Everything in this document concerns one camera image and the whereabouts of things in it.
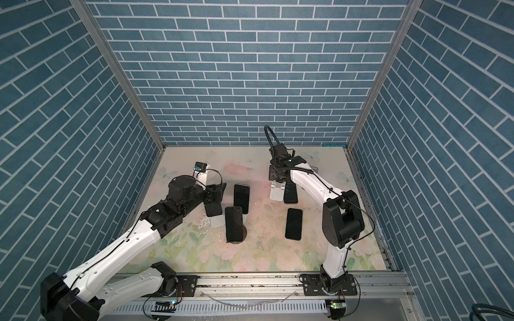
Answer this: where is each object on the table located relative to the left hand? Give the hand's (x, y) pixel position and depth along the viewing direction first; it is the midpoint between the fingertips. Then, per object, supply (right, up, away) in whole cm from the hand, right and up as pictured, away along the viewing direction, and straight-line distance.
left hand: (216, 181), depth 77 cm
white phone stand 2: (+24, -6, +17) cm, 31 cm away
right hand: (+24, +3, +15) cm, 29 cm away
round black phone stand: (+10, -24, +7) cm, 27 cm away
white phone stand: (-3, -19, +13) cm, 24 cm away
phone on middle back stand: (+9, -7, +8) cm, 14 cm away
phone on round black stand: (+6, -15, +4) cm, 17 cm away
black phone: (+32, -21, +13) cm, 40 cm away
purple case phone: (+31, -9, +17) cm, 36 cm away
